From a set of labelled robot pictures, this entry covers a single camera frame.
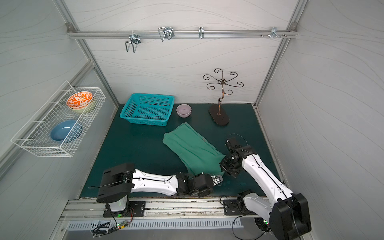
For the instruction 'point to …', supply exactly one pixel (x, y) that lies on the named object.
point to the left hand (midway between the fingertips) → (210, 182)
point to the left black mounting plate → (135, 209)
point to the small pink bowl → (183, 110)
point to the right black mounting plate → (237, 207)
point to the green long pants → (200, 155)
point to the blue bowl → (66, 130)
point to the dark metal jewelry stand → (217, 111)
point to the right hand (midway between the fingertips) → (222, 169)
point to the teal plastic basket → (148, 109)
